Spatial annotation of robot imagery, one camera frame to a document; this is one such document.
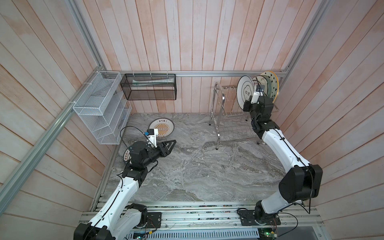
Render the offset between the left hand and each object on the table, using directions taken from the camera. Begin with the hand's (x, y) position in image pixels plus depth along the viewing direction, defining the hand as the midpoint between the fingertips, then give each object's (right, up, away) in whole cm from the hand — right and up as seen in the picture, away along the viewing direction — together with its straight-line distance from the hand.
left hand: (174, 145), depth 74 cm
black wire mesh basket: (-21, +39, +33) cm, 55 cm away
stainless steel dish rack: (+40, +11, +36) cm, 55 cm away
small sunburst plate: (-11, +10, +38) cm, 40 cm away
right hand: (+41, +26, +5) cm, 49 cm away
